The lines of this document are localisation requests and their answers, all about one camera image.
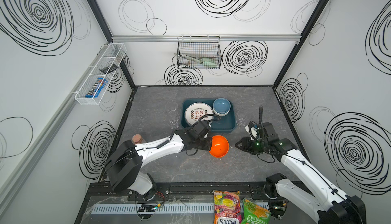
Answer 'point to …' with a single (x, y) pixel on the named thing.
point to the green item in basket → (210, 62)
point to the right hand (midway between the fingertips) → (236, 146)
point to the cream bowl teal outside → (221, 115)
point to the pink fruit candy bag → (227, 207)
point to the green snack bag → (253, 214)
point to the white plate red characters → (195, 111)
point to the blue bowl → (221, 105)
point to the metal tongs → (193, 58)
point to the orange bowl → (220, 146)
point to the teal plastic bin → (226, 124)
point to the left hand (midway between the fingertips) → (213, 145)
